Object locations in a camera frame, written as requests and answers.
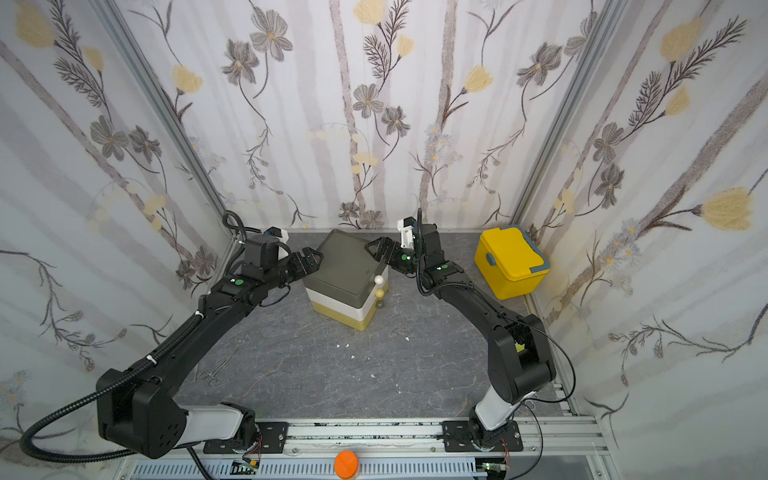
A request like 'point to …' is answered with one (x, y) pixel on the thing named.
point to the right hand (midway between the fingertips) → (377, 247)
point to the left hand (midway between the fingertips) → (317, 257)
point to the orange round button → (346, 464)
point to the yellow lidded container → (511, 262)
